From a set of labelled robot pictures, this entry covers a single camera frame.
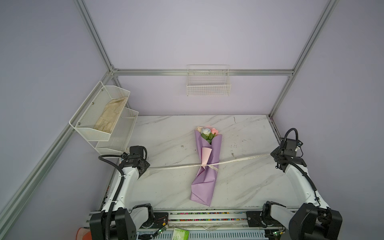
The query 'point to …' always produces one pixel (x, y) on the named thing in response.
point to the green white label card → (180, 234)
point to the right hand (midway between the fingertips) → (281, 152)
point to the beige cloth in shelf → (107, 119)
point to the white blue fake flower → (206, 131)
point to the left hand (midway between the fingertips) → (140, 169)
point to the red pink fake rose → (214, 130)
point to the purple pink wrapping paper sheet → (204, 182)
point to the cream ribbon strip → (209, 165)
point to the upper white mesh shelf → (95, 119)
